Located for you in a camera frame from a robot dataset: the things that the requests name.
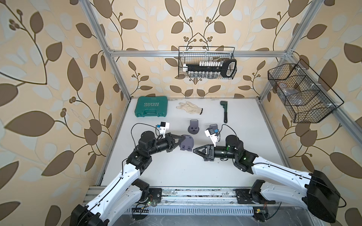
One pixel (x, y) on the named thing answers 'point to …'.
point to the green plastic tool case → (152, 106)
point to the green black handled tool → (225, 104)
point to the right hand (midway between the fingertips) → (194, 151)
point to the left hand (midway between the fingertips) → (183, 137)
